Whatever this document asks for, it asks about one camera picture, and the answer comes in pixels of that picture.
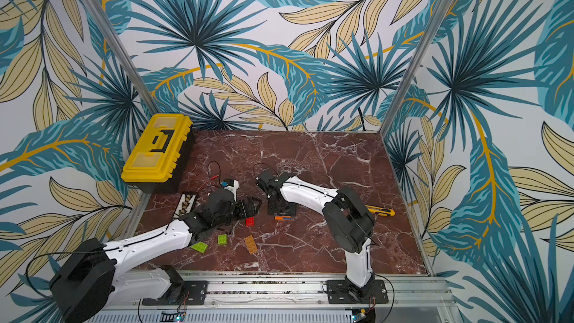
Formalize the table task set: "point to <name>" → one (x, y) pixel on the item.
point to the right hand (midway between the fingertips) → (279, 212)
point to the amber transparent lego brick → (251, 244)
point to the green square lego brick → (222, 239)
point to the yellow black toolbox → (157, 164)
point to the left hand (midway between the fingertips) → (253, 207)
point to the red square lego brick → (250, 221)
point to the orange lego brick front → (282, 217)
